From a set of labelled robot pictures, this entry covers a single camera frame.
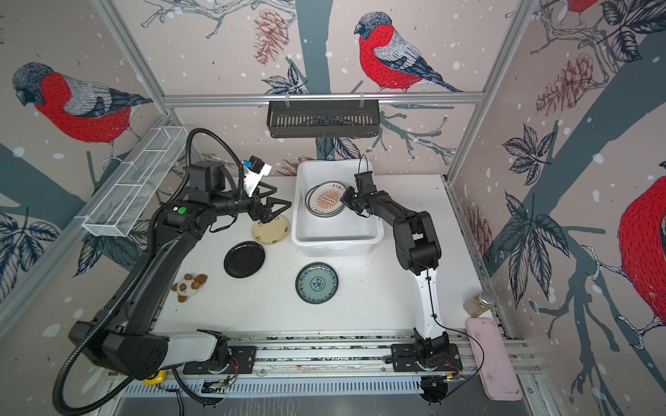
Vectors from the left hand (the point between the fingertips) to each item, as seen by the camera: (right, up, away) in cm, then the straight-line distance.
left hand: (279, 195), depth 67 cm
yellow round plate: (-11, -14, +35) cm, 40 cm away
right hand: (+16, -1, +37) cm, 40 cm away
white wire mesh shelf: (-47, +3, +11) cm, 48 cm away
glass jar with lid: (+58, -33, +9) cm, 67 cm away
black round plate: (-20, -24, +28) cm, 42 cm away
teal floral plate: (+8, -30, +22) cm, 38 cm away
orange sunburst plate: (+9, -1, +42) cm, 43 cm away
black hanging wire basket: (+9, +33, +39) cm, 52 cm away
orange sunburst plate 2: (+9, -1, +42) cm, 43 cm away
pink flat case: (+60, -49, +3) cm, 78 cm away
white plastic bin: (+9, -12, +36) cm, 39 cm away
